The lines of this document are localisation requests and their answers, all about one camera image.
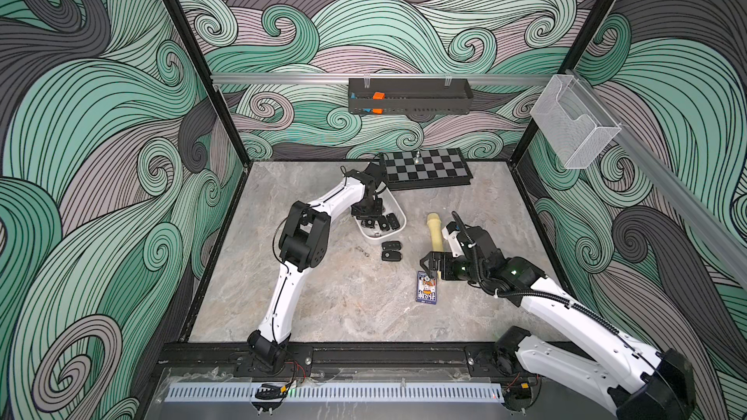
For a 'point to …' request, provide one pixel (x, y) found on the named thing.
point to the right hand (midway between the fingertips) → (436, 262)
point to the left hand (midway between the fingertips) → (374, 214)
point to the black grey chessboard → (426, 168)
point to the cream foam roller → (434, 222)
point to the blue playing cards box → (426, 288)
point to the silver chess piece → (417, 157)
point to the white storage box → (390, 205)
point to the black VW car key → (370, 223)
